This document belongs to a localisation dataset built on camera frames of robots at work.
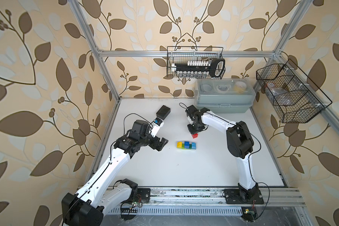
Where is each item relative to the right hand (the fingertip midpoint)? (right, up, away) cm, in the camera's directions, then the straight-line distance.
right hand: (194, 131), depth 98 cm
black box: (-22, +13, +11) cm, 28 cm away
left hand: (-21, 0, -21) cm, 30 cm away
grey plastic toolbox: (+22, +25, +1) cm, 34 cm away
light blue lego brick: (-1, -8, -8) cm, 12 cm away
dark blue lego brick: (-6, -7, -9) cm, 13 cm away
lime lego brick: (-8, -8, -9) cm, 14 cm away
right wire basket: (+50, +20, -26) cm, 60 cm away
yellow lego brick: (-11, -7, -9) cm, 16 cm away
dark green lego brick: (-4, -8, -9) cm, 13 cm away
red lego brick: (0, -3, -2) cm, 3 cm away
